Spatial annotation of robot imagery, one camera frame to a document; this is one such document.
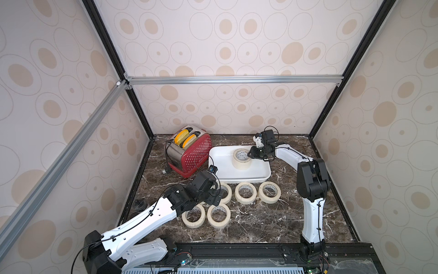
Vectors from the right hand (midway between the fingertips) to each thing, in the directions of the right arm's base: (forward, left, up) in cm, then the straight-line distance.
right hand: (247, 155), depth 101 cm
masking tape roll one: (-39, +25, -3) cm, 47 cm away
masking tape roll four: (-20, -12, -7) cm, 24 cm away
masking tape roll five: (-26, +11, -4) cm, 29 cm away
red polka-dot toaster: (-7, +33, +12) cm, 36 cm away
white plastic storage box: (+1, +16, -5) cm, 16 cm away
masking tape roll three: (-21, +1, -6) cm, 22 cm away
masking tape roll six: (-34, +15, -7) cm, 38 cm away
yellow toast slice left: (-1, +37, +16) cm, 40 cm away
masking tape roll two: (-4, +4, +1) cm, 6 cm away
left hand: (-29, +15, +11) cm, 35 cm away
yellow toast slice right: (-3, +32, +16) cm, 36 cm away
